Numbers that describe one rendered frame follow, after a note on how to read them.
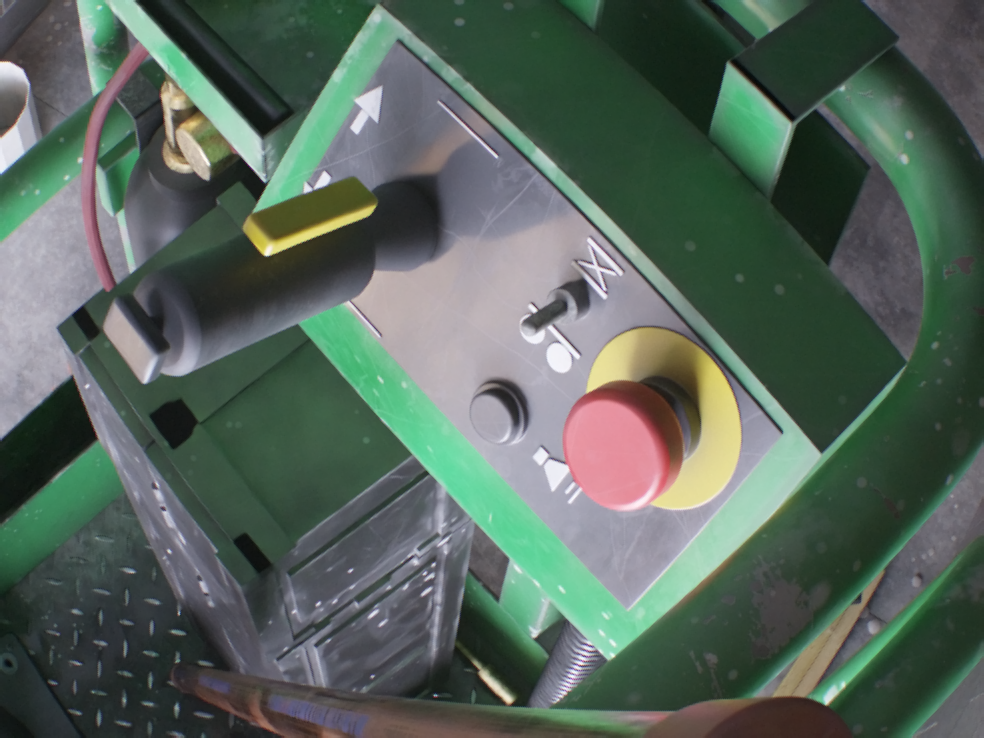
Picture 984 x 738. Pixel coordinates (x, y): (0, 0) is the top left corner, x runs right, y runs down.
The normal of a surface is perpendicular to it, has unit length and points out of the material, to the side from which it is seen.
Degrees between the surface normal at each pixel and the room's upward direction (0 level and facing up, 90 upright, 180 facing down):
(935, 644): 10
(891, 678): 27
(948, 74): 0
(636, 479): 58
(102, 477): 90
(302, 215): 32
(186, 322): 43
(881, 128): 63
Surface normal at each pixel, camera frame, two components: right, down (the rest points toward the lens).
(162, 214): -0.26, 0.26
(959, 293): -0.41, -0.44
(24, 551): 0.65, 0.71
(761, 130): -0.76, 0.59
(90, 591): 0.04, -0.38
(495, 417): -0.61, 0.30
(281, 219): 0.44, -0.64
